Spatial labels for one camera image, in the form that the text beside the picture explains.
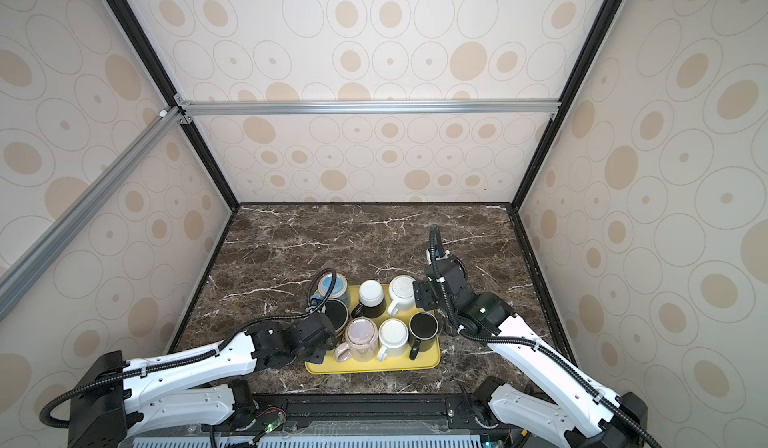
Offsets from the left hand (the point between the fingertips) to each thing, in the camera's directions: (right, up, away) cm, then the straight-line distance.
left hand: (330, 344), depth 79 cm
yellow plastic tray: (+26, -6, +2) cm, 27 cm away
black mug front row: (+24, +4, -2) cm, 25 cm away
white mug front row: (+17, +2, +1) cm, 17 cm away
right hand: (+27, +17, -3) cm, 32 cm away
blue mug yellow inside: (+1, +14, +4) cm, 14 cm away
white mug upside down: (+19, +12, +6) cm, 24 cm away
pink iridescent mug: (+9, +3, -6) cm, 11 cm away
